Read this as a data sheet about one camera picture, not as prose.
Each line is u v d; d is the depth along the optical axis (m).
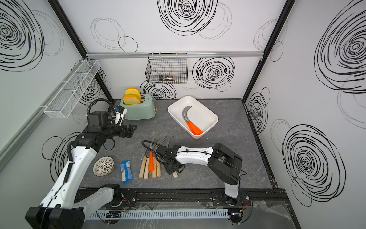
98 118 0.54
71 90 0.77
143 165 0.84
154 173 0.81
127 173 0.81
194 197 0.75
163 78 0.89
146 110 1.04
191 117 1.08
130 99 0.93
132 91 0.96
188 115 1.09
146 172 0.81
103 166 0.83
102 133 0.54
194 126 1.01
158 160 0.74
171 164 0.59
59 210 0.37
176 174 0.81
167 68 0.99
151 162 0.85
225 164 0.46
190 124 1.02
